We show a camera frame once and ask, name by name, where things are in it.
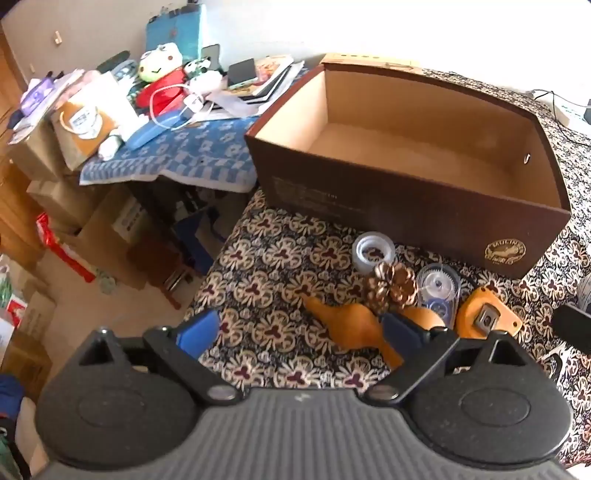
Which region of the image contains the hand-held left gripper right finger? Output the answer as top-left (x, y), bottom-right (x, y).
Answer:
top-left (367, 313), bottom-right (532, 406)

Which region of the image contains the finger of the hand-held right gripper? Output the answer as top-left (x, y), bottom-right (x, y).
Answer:
top-left (553, 302), bottom-right (591, 344)

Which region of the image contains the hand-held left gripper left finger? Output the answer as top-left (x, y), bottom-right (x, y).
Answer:
top-left (76, 309), bottom-right (242, 409)

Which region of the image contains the brown pine cone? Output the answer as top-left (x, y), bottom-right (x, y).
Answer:
top-left (364, 262), bottom-right (419, 312)

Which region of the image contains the wooden gourd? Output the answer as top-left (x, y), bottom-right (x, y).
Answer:
top-left (302, 294), bottom-right (446, 370)

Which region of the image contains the clear correction tape dispenser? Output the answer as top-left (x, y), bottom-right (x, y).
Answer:
top-left (417, 265), bottom-right (461, 326)

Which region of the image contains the clear tape roll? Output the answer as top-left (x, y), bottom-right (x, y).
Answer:
top-left (352, 233), bottom-right (397, 274)

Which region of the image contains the brown cardboard box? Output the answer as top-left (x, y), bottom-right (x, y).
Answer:
top-left (245, 62), bottom-right (573, 281)

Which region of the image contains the floral patterned table cloth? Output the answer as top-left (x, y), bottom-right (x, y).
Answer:
top-left (182, 65), bottom-right (591, 467)

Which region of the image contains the red bag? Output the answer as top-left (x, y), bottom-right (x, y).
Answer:
top-left (36, 212), bottom-right (95, 283)

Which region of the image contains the blue checkered cloth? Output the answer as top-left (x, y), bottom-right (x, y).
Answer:
top-left (79, 113), bottom-right (262, 195)

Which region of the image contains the blue glasses case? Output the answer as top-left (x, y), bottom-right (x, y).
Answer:
top-left (124, 113), bottom-right (185, 151)

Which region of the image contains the white power strip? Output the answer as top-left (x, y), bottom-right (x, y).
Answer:
top-left (554, 99), bottom-right (591, 130)

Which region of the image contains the wooden door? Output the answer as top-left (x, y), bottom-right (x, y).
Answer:
top-left (0, 32), bottom-right (47, 273)

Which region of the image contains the white and orange paper bag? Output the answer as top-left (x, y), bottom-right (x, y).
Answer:
top-left (51, 71), bottom-right (139, 171)

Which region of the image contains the stack of dark books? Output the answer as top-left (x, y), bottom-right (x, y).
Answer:
top-left (240, 65), bottom-right (309, 112)

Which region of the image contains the small black and white plush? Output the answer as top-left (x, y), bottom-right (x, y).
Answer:
top-left (184, 60), bottom-right (218, 80)

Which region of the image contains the green frog plush toy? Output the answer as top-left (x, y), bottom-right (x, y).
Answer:
top-left (134, 42), bottom-right (192, 116)

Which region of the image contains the purple and white packet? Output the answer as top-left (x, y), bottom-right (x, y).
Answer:
top-left (21, 76), bottom-right (61, 118)

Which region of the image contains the white charging cable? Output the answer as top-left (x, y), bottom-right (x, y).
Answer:
top-left (148, 83), bottom-right (215, 130)

